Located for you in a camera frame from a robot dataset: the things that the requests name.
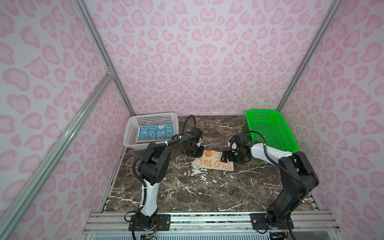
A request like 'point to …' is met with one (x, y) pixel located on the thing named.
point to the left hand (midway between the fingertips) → (201, 153)
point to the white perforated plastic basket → (132, 124)
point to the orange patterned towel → (211, 159)
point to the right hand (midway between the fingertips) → (228, 158)
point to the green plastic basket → (277, 132)
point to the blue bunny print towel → (156, 132)
